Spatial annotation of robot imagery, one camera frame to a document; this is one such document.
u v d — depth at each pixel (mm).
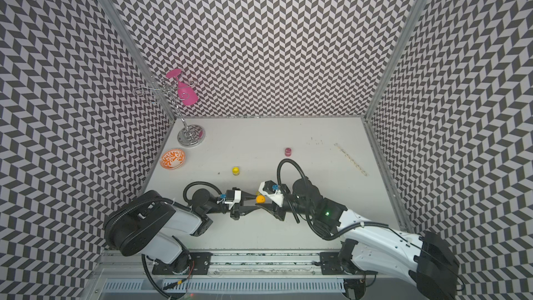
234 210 667
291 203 608
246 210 687
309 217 556
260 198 682
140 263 667
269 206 619
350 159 1021
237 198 620
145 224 443
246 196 705
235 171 963
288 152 1012
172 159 990
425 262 402
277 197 601
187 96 1029
